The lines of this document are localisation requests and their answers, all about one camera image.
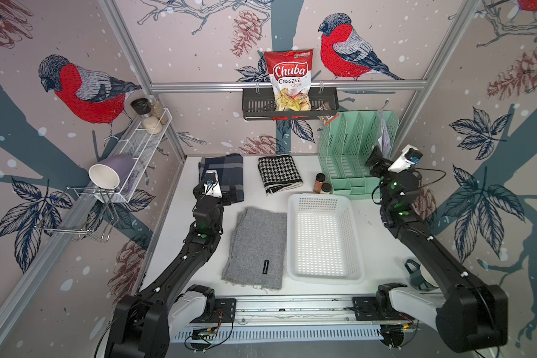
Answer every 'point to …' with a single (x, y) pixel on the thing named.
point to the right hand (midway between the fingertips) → (386, 148)
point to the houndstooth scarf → (279, 173)
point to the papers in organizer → (384, 141)
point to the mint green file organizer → (347, 141)
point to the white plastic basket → (323, 243)
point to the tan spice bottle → (326, 187)
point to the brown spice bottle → (320, 178)
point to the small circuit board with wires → (201, 338)
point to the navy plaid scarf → (230, 170)
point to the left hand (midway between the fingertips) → (220, 173)
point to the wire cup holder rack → (86, 212)
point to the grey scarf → (256, 254)
